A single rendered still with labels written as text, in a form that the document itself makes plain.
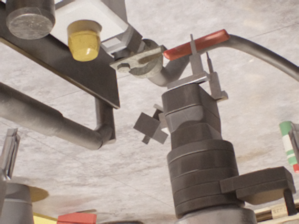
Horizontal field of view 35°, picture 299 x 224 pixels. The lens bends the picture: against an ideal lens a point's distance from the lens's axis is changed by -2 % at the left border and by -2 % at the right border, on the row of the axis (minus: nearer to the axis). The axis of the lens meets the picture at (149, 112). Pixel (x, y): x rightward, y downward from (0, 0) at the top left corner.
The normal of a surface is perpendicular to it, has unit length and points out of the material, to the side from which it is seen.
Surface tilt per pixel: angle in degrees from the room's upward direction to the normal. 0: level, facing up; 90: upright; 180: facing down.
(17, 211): 95
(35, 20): 0
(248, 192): 90
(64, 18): 0
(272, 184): 90
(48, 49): 90
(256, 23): 0
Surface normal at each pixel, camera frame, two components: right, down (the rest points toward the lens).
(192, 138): -0.48, -0.47
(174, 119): -0.39, 0.03
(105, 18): 0.14, 0.91
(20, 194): 0.76, -0.42
